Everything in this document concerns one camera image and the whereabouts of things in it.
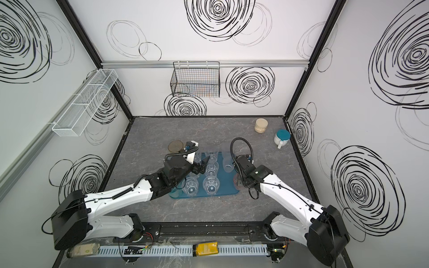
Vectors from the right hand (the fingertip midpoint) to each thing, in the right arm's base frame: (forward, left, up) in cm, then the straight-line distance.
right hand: (241, 182), depth 81 cm
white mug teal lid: (+28, -26, 0) cm, 38 cm away
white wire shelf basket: (+16, +75, +27) cm, 81 cm away
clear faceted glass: (-1, +26, -2) cm, 26 cm away
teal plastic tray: (0, +6, -4) cm, 7 cm away
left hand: (+8, +19, +14) cm, 25 cm away
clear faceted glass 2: (+1, +15, -6) cm, 16 cm away
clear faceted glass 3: (+19, +15, -7) cm, 25 cm away
